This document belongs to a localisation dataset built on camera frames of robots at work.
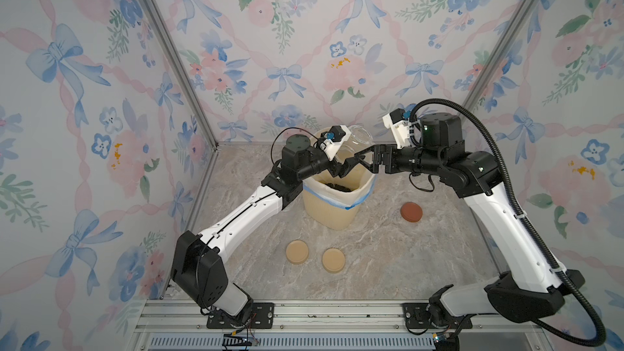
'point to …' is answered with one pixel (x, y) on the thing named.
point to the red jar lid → (411, 211)
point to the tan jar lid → (296, 252)
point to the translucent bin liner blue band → (344, 192)
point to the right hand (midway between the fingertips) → (367, 154)
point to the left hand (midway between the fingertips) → (354, 143)
